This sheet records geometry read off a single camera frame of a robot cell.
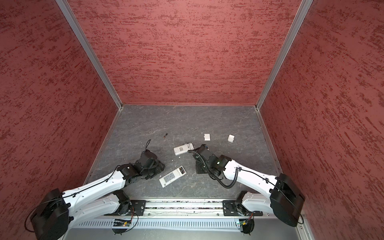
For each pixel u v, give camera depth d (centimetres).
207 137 101
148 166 66
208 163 61
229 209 74
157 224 77
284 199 40
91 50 88
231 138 103
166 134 103
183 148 95
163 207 76
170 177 83
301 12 73
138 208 74
